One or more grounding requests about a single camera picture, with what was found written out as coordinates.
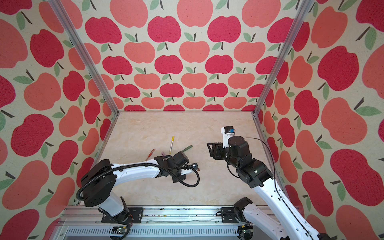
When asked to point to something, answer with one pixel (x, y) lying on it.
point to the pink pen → (163, 153)
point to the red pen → (150, 154)
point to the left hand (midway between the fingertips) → (186, 174)
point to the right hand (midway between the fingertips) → (216, 143)
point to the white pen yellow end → (172, 141)
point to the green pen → (187, 148)
